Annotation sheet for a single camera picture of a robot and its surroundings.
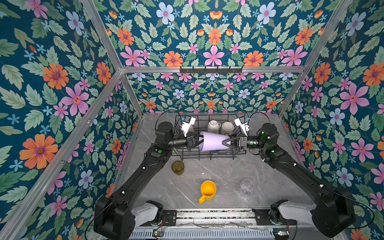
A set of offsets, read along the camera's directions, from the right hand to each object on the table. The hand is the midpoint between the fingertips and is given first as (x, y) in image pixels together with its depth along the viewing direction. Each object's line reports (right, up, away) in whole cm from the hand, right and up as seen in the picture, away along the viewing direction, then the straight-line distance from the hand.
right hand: (227, 139), depth 66 cm
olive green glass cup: (-26, -20, +25) cm, 41 cm away
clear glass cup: (+13, -26, +13) cm, 32 cm away
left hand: (-9, 0, 0) cm, 9 cm away
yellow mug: (-8, -30, +16) cm, 35 cm away
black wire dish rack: (-12, +7, +46) cm, 48 cm away
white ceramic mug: (-4, +6, +30) cm, 31 cm away
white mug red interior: (+5, +5, +31) cm, 31 cm away
